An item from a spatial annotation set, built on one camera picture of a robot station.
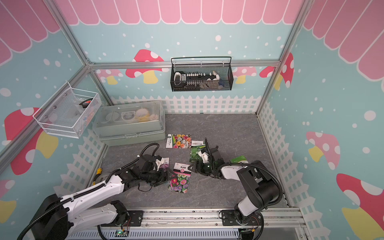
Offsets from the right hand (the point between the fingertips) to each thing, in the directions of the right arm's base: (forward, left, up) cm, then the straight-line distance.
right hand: (192, 169), depth 88 cm
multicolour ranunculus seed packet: (+23, +10, -3) cm, 25 cm away
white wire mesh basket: (+19, +64, +29) cm, 73 cm away
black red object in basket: (+22, +55, +33) cm, 67 cm away
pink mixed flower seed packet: (-6, +7, -4) cm, 10 cm away
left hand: (-8, +10, +5) cm, 14 cm away
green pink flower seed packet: (+8, -31, -4) cm, 32 cm away
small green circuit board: (-30, +35, -4) cm, 46 cm away
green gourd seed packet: (+18, -2, -4) cm, 19 cm away
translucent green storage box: (+24, +42, +16) cm, 51 cm away
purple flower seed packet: (+4, +17, -2) cm, 17 cm away
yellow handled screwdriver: (-1, +56, -1) cm, 56 cm away
